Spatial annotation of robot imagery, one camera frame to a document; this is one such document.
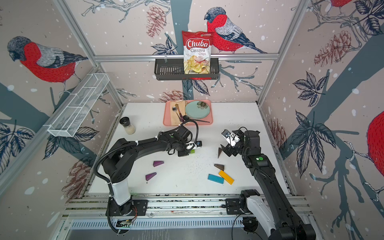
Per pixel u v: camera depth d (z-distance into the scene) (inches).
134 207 28.6
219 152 36.2
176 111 45.5
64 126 27.4
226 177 32.9
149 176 32.5
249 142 22.8
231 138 25.8
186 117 43.6
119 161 19.0
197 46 32.9
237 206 28.7
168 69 37.4
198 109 46.4
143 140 22.8
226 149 27.7
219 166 33.8
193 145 31.2
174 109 45.2
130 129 39.6
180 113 44.9
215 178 32.7
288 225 15.2
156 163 34.6
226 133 26.3
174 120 43.3
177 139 27.1
